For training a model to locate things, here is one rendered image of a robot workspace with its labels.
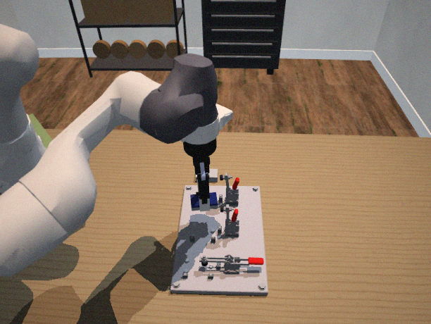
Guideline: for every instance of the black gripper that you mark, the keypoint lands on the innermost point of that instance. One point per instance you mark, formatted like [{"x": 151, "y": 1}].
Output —
[{"x": 201, "y": 161}]

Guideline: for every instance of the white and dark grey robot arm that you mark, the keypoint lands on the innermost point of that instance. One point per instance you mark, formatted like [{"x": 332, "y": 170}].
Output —
[{"x": 182, "y": 109}]

